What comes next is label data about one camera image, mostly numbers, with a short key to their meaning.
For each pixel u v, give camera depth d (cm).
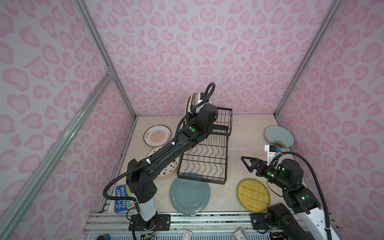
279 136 108
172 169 90
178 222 75
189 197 80
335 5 69
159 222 72
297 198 49
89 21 72
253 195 80
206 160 93
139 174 44
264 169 61
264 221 72
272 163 59
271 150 63
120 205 77
